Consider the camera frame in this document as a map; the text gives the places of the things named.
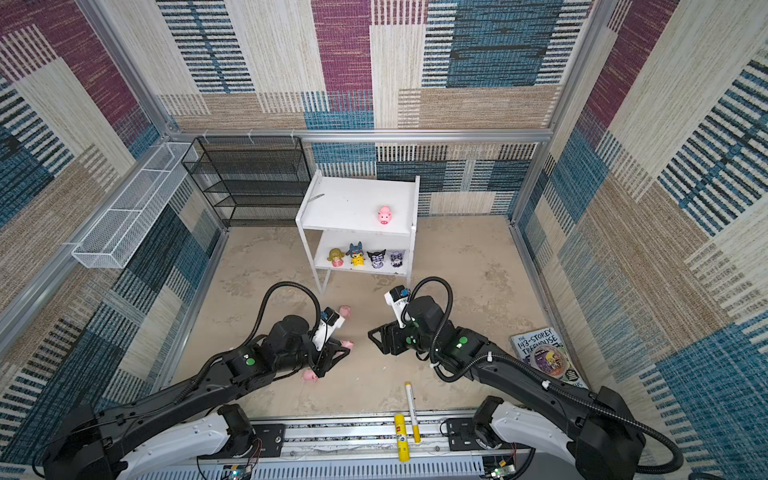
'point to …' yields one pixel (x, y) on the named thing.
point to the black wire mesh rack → (253, 181)
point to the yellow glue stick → (401, 436)
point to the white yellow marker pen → (412, 412)
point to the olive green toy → (335, 255)
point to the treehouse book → (524, 345)
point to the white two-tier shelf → (359, 224)
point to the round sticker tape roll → (550, 359)
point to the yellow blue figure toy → (357, 255)
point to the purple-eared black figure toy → (396, 259)
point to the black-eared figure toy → (377, 258)
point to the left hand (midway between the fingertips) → (346, 345)
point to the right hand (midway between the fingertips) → (380, 337)
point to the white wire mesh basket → (114, 236)
